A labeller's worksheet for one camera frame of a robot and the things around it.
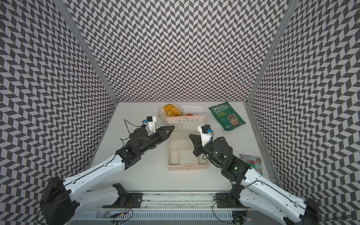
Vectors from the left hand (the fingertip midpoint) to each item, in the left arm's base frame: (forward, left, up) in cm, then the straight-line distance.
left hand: (174, 130), depth 72 cm
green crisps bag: (+26, -37, -22) cm, 50 cm away
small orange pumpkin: (+27, -9, -20) cm, 35 cm away
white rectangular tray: (+34, -7, -24) cm, 42 cm away
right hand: (-6, -9, +1) cm, 10 cm away
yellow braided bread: (+31, +6, -20) cm, 38 cm away
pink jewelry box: (-6, -3, -18) cm, 20 cm away
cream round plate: (+30, +12, -24) cm, 40 cm away
